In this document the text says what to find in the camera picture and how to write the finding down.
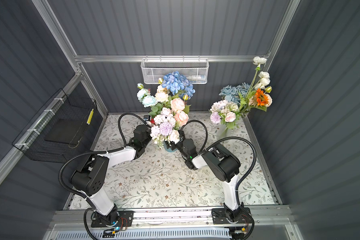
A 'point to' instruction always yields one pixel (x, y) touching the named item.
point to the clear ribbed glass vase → (223, 132)
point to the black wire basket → (62, 130)
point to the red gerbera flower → (152, 121)
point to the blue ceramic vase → (168, 149)
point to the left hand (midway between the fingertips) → (155, 124)
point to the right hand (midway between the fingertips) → (170, 133)
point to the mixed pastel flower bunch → (164, 128)
